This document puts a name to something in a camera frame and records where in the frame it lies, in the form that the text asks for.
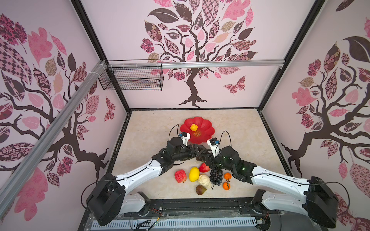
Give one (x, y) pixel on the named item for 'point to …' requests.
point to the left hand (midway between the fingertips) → (202, 153)
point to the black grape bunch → (216, 176)
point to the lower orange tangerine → (226, 186)
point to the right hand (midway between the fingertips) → (201, 152)
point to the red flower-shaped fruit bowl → (204, 132)
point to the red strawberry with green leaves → (204, 168)
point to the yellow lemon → (194, 174)
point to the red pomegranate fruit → (180, 176)
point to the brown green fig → (200, 189)
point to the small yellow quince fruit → (193, 127)
